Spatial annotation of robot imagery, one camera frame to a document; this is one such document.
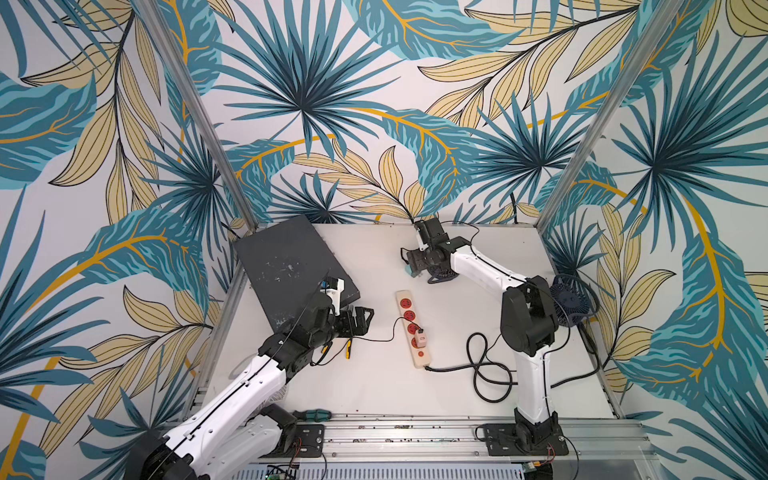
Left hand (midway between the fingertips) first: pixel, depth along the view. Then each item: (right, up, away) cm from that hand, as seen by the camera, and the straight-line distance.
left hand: (359, 316), depth 78 cm
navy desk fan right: (+66, +2, +14) cm, 67 cm away
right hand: (+12, +13, +18) cm, 25 cm away
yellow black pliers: (-6, -5, -9) cm, 13 cm away
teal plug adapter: (+15, +10, +25) cm, 31 cm away
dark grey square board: (-27, +12, +23) cm, 38 cm away
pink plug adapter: (+17, -8, +6) cm, 19 cm away
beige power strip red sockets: (+15, -3, +14) cm, 21 cm away
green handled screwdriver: (-10, -24, -3) cm, 27 cm away
